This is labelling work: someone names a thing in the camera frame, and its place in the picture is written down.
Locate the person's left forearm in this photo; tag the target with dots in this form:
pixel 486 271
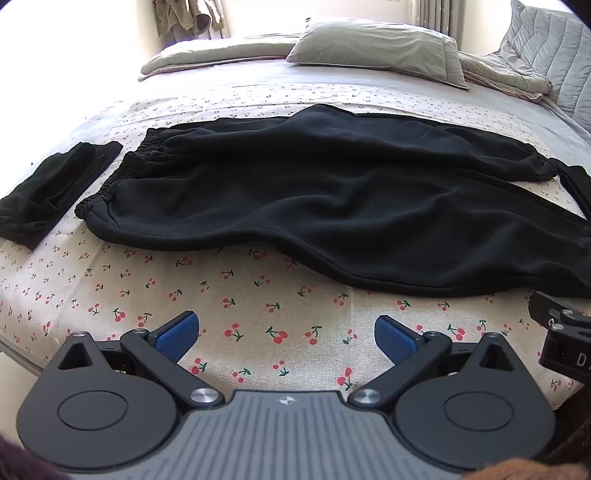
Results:
pixel 23 461

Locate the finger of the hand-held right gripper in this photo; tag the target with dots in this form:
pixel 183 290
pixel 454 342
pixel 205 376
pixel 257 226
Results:
pixel 554 311

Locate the grey bed sheet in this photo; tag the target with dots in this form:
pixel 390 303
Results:
pixel 277 74

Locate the folded black cloth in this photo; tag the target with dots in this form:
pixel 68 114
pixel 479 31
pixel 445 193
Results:
pixel 51 194
pixel 579 184

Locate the crumpled grey quilt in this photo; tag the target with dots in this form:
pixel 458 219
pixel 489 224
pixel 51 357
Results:
pixel 503 76

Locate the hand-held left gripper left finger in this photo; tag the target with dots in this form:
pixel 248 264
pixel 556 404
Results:
pixel 178 337

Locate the hanging clothes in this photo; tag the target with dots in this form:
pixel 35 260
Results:
pixel 191 16

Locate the black pants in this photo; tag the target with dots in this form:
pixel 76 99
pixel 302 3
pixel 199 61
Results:
pixel 323 198

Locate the grey curtain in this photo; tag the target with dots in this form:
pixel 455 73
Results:
pixel 431 16

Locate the flat grey pillow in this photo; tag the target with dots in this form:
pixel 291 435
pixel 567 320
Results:
pixel 217 53

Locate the grey quilted headboard cover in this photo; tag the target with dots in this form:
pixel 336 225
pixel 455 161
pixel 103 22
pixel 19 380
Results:
pixel 549 50

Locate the person's right forearm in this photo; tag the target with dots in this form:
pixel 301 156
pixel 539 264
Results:
pixel 575 429

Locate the cherry print sheet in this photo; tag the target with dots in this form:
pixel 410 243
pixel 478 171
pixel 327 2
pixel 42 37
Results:
pixel 277 318

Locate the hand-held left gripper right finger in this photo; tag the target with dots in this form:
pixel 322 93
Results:
pixel 395 339

